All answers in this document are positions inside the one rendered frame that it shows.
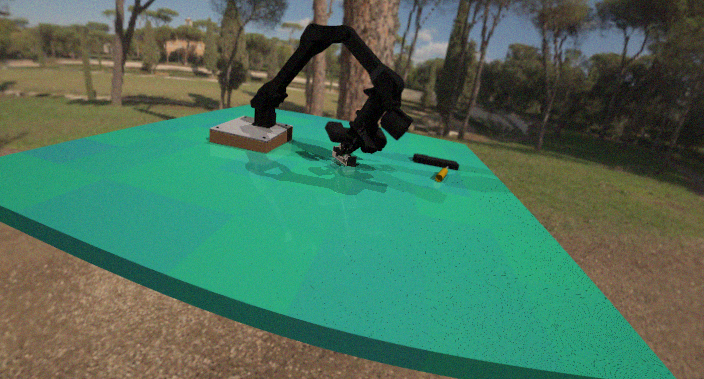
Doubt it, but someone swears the yellow-handled screwdriver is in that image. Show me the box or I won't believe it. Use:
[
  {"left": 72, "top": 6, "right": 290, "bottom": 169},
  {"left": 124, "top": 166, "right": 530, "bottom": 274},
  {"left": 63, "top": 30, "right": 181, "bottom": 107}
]
[{"left": 435, "top": 166, "right": 449, "bottom": 182}]

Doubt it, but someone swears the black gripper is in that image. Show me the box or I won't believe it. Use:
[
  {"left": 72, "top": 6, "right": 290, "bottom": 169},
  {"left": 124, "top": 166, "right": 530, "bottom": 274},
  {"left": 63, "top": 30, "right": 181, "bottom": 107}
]
[{"left": 325, "top": 110, "right": 387, "bottom": 155}]

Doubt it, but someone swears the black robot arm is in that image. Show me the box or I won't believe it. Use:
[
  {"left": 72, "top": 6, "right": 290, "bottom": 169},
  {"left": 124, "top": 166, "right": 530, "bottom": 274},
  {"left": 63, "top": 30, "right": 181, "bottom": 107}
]
[{"left": 250, "top": 24, "right": 413, "bottom": 154}]

